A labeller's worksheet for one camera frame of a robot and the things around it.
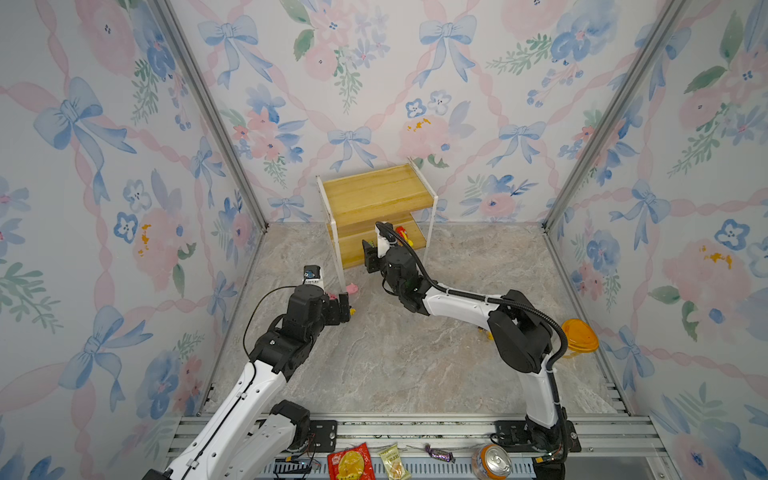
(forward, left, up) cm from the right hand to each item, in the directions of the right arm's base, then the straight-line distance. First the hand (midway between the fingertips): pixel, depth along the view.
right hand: (371, 237), depth 87 cm
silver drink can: (-53, -27, -11) cm, 60 cm away
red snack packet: (-53, +2, -21) cm, 57 cm away
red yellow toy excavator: (+5, -9, -3) cm, 11 cm away
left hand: (-18, +9, -1) cm, 21 cm away
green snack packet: (-53, -7, -20) cm, 57 cm away
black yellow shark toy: (-14, +6, -19) cm, 25 cm away
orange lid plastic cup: (-25, -57, -12) cm, 63 cm away
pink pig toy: (-5, +7, -20) cm, 22 cm away
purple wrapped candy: (-51, -18, -21) cm, 58 cm away
